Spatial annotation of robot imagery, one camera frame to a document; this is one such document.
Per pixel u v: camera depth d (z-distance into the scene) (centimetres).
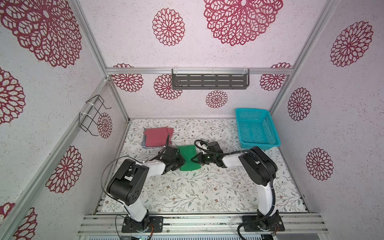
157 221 75
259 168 54
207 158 87
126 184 47
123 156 101
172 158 81
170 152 76
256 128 117
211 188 86
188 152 96
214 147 81
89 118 76
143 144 102
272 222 63
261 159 57
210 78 93
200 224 76
